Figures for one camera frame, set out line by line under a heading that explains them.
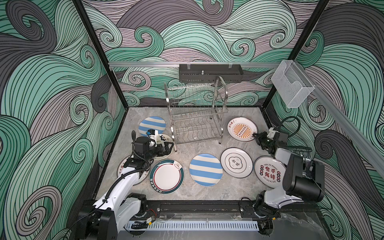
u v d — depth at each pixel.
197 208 0.74
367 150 0.52
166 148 0.73
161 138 1.00
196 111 0.81
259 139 0.82
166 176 0.84
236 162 0.90
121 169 0.55
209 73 0.95
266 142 0.78
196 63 0.95
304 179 0.45
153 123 1.11
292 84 0.79
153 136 0.74
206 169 0.87
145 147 0.65
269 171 0.85
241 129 0.95
